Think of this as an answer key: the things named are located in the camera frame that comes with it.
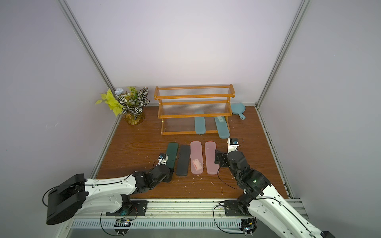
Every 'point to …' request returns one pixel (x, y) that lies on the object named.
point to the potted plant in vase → (129, 104)
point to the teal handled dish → (238, 108)
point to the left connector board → (122, 222)
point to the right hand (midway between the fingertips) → (224, 148)
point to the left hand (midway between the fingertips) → (173, 170)
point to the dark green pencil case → (172, 151)
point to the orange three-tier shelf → (179, 105)
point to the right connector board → (248, 225)
